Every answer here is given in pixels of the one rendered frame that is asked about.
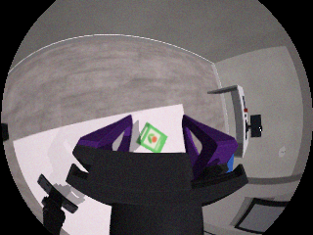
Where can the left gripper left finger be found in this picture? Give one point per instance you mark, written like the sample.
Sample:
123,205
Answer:
105,136

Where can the grey mirror glass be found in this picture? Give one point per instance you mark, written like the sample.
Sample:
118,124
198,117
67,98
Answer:
260,218

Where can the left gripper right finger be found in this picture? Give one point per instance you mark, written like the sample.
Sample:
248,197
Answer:
217,147

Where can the black rectangular frame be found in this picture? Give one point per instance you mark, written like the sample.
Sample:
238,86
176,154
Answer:
263,203

